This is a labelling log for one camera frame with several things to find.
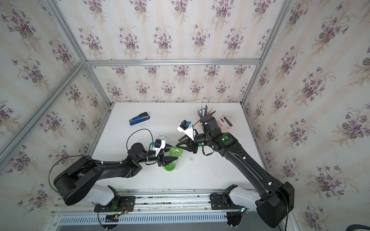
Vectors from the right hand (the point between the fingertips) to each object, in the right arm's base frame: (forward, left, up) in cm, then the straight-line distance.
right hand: (181, 143), depth 69 cm
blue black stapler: (+33, +33, -22) cm, 52 cm away
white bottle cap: (+2, -5, -24) cm, 25 cm away
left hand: (-3, +2, -7) cm, 8 cm away
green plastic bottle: (-1, +4, -8) cm, 10 cm away
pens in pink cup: (+33, -14, -15) cm, 39 cm away
